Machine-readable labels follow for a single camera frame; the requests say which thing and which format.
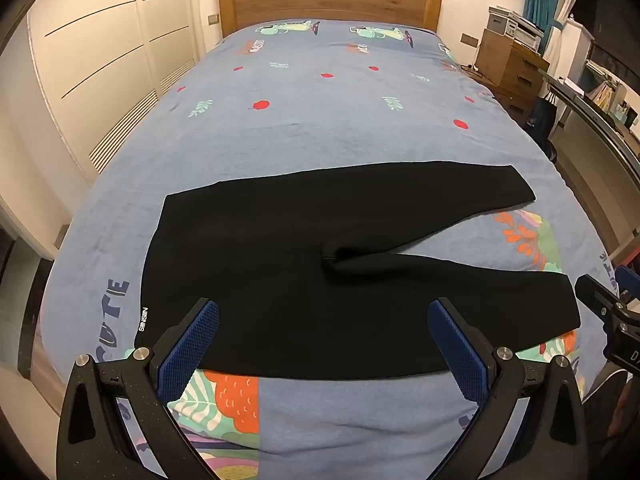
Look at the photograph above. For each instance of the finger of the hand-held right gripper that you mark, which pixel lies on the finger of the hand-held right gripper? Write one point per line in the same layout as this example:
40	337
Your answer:
595	295
627	282

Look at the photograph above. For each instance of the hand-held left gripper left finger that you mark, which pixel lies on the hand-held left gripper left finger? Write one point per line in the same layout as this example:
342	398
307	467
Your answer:
192	345

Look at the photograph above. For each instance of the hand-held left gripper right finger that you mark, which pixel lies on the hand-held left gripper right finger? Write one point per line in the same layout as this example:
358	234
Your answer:
457	345

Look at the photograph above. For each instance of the black pants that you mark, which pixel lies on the black pants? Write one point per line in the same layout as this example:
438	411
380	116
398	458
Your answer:
300	260

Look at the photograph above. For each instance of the cluttered desk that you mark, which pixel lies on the cluttered desk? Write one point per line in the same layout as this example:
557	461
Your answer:
600	105

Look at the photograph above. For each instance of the dark blue bag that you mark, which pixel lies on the dark blue bag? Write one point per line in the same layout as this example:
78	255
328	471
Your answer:
542	117

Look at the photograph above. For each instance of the wooden dresser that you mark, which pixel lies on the wooden dresser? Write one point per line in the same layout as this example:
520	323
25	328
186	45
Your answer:
515	65

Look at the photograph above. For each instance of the blue printed bed sheet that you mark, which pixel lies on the blue printed bed sheet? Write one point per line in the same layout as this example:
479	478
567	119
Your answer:
325	125

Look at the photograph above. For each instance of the grey printer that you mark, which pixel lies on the grey printer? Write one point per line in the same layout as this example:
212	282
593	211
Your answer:
510	25

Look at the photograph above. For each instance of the white wardrobe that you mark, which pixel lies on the white wardrobe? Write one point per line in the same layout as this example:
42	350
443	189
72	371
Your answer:
90	60

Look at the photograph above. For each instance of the wooden headboard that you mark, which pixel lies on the wooden headboard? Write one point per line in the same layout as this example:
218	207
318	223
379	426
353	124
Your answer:
330	0

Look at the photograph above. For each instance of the wall switch plate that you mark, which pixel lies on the wall switch plate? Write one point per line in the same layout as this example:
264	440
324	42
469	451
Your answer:
470	40
213	19

